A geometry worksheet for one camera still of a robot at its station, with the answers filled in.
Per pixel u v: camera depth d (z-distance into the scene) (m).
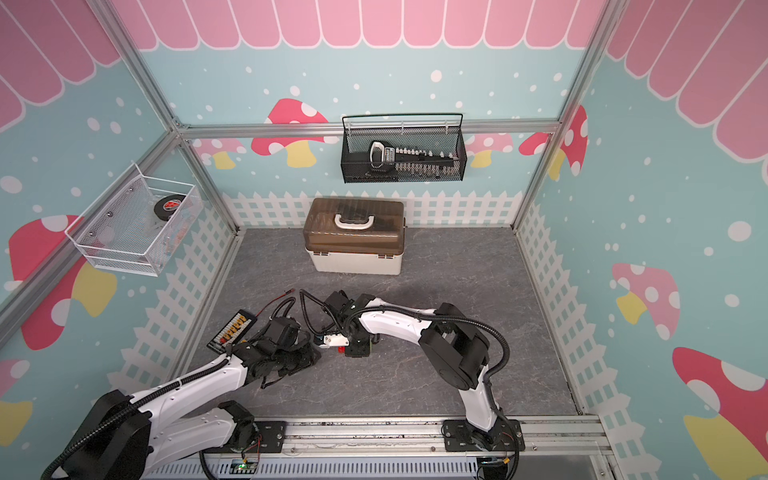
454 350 0.48
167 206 0.79
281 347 0.69
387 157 0.89
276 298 1.00
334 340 0.77
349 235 0.90
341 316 0.69
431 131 0.89
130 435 0.41
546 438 0.76
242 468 0.72
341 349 0.77
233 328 0.92
